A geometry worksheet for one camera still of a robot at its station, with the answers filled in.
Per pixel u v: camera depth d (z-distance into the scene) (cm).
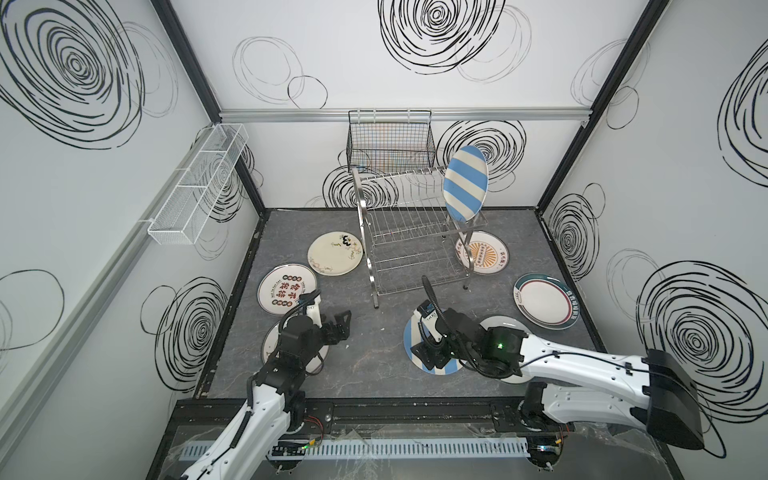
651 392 41
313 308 74
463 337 56
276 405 55
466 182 77
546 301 94
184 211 73
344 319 77
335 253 106
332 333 74
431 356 66
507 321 89
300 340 62
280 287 98
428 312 68
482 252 106
